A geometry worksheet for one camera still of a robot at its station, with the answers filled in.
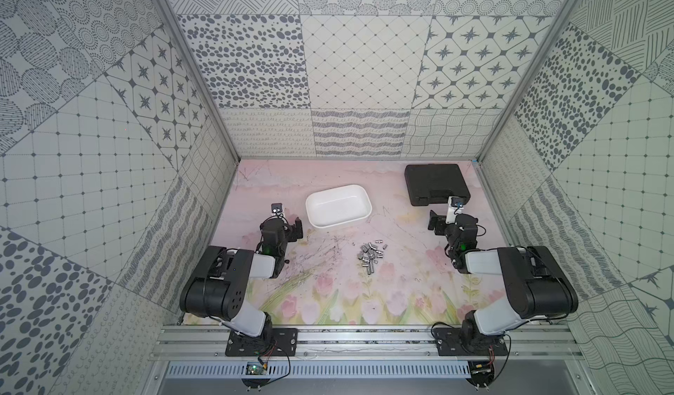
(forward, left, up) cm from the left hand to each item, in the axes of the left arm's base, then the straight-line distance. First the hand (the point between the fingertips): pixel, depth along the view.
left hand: (283, 216), depth 94 cm
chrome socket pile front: (-14, -31, -6) cm, 35 cm away
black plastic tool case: (+21, -60, -4) cm, 64 cm away
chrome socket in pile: (-11, -32, -6) cm, 34 cm away
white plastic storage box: (+11, -19, -8) cm, 23 cm away
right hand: (+3, -60, -1) cm, 60 cm away
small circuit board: (-45, +2, -9) cm, 45 cm away
